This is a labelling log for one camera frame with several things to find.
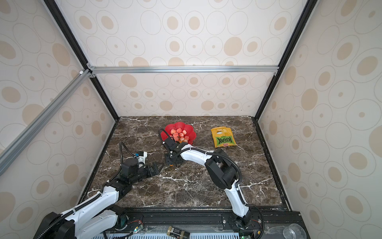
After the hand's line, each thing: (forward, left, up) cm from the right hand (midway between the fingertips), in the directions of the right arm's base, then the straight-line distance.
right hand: (174, 159), depth 94 cm
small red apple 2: (+18, -6, 0) cm, 19 cm away
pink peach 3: (+20, +2, +1) cm, 20 cm away
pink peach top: (+16, -3, +1) cm, 16 cm away
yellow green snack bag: (+20, -32, -1) cm, 38 cm away
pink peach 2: (+24, 0, +1) cm, 24 cm away
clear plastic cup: (-34, -63, -4) cm, 72 cm away
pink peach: (+22, +4, +2) cm, 22 cm away
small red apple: (+23, -4, 0) cm, 24 cm away
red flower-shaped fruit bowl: (+25, -8, +1) cm, 26 cm away
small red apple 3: (+15, -6, 0) cm, 16 cm away
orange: (-3, +2, -1) cm, 4 cm away
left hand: (-9, +4, +8) cm, 13 cm away
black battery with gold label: (-39, -7, +1) cm, 39 cm away
